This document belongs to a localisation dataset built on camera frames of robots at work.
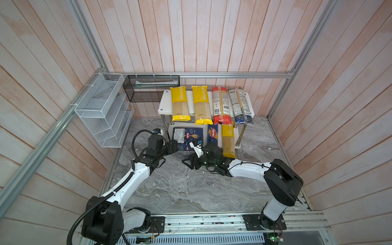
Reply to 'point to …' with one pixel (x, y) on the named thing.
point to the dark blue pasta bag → (185, 136)
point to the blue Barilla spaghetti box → (212, 133)
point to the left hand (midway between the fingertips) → (171, 146)
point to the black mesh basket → (148, 88)
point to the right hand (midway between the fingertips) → (185, 159)
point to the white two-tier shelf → (164, 109)
